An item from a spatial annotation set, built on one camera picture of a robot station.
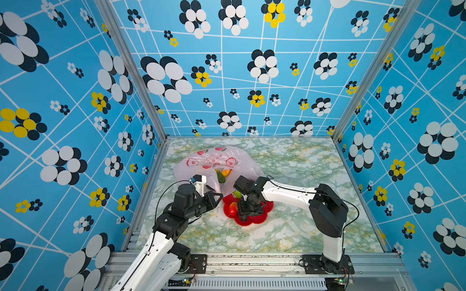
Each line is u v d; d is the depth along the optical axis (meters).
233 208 0.84
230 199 0.87
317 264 0.73
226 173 0.99
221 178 0.97
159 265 0.58
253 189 0.64
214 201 0.67
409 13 0.69
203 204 0.65
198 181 0.68
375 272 1.87
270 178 0.64
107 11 0.69
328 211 0.48
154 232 0.51
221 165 0.95
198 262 0.74
